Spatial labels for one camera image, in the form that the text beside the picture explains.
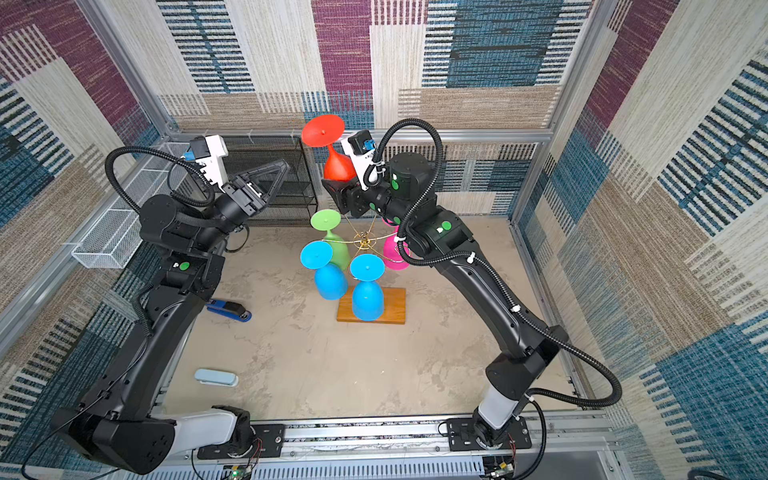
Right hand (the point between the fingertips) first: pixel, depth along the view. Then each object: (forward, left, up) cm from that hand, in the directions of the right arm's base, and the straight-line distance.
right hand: (345, 177), depth 61 cm
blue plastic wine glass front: (-14, -3, -23) cm, 27 cm away
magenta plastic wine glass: (-8, -9, -15) cm, 19 cm away
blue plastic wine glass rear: (-8, +6, -25) cm, 27 cm away
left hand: (-7, +8, +7) cm, 13 cm away
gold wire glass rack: (-2, -3, -17) cm, 17 cm away
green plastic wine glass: (+3, +7, -15) cm, 17 cm away
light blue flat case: (-25, +38, -45) cm, 64 cm away
